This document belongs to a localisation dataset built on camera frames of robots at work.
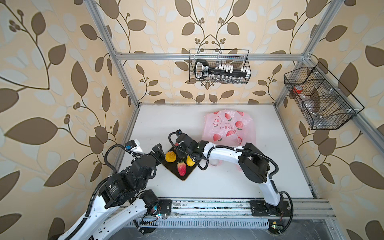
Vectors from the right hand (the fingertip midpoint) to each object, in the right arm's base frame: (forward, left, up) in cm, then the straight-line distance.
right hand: (178, 149), depth 88 cm
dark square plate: (-9, +3, -5) cm, 10 cm away
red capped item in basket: (+25, -73, +23) cm, 80 cm away
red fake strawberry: (-11, -3, -2) cm, 12 cm away
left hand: (-11, +6, +20) cm, 23 cm away
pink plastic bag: (+12, -32, +3) cm, 35 cm away
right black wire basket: (+7, -76, +28) cm, 81 cm away
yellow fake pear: (-5, +4, 0) cm, 6 cm away
